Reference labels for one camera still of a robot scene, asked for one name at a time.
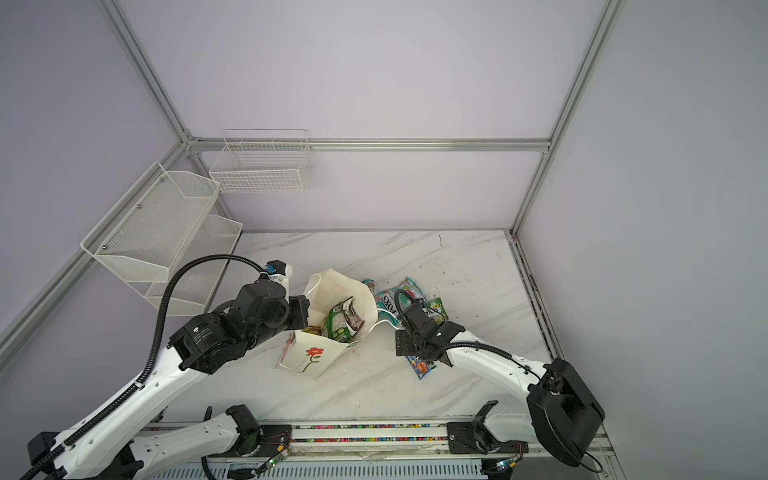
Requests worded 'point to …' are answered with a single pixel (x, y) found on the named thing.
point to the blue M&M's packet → (420, 367)
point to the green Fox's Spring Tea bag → (335, 325)
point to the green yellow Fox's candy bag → (438, 306)
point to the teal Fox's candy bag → (387, 303)
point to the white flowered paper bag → (366, 305)
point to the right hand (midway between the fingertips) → (406, 341)
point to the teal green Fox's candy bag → (409, 292)
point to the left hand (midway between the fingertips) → (307, 305)
